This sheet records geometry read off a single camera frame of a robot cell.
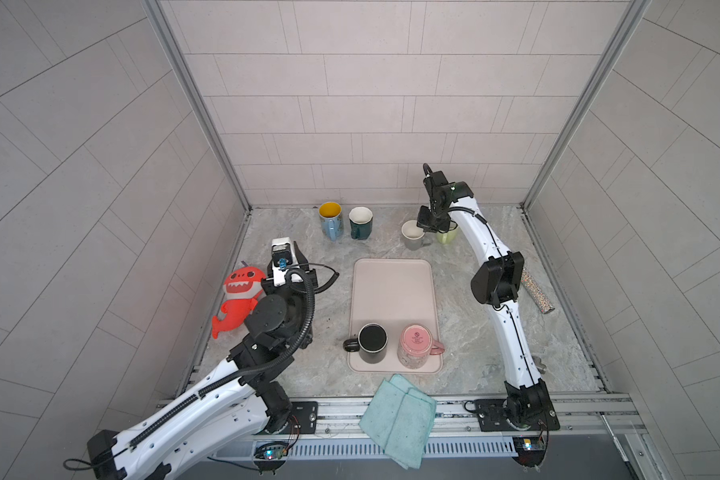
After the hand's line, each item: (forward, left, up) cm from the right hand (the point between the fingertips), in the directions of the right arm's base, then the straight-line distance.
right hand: (421, 225), depth 99 cm
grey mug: (-4, +3, -1) cm, 5 cm away
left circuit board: (-58, +42, -7) cm, 72 cm away
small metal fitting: (-43, -26, -10) cm, 51 cm away
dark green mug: (+5, +20, 0) cm, 20 cm away
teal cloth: (-53, +13, -9) cm, 55 cm away
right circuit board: (-61, -17, -12) cm, 64 cm away
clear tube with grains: (-24, -32, -7) cm, 41 cm away
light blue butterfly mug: (+3, +30, +2) cm, 30 cm away
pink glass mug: (-39, +8, 0) cm, 40 cm away
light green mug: (-5, -8, -1) cm, 9 cm away
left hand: (-26, +33, +27) cm, 50 cm away
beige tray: (-19, +10, -10) cm, 24 cm away
